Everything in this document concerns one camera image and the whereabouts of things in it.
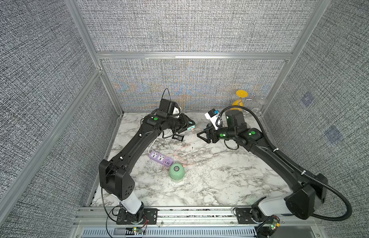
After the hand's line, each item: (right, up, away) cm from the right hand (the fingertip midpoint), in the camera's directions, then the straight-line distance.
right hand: (202, 128), depth 72 cm
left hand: (-2, +3, +2) cm, 4 cm away
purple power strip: (-22, -19, +18) cm, 34 cm away
